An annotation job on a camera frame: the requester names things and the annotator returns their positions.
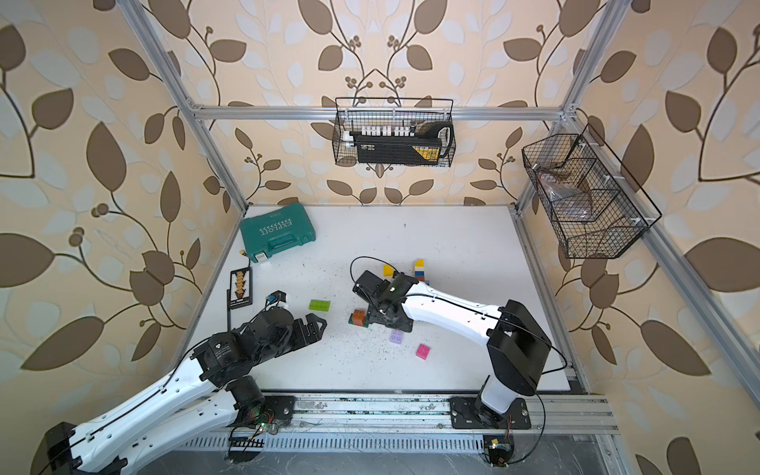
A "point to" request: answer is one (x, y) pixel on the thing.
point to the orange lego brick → (358, 317)
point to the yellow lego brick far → (387, 270)
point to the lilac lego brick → (396, 336)
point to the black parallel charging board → (240, 288)
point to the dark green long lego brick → (350, 321)
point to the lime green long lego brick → (320, 305)
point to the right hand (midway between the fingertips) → (383, 319)
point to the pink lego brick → (423, 351)
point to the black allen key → (228, 308)
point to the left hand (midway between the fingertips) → (316, 328)
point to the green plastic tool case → (274, 231)
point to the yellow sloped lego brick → (420, 263)
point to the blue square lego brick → (420, 273)
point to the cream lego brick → (419, 268)
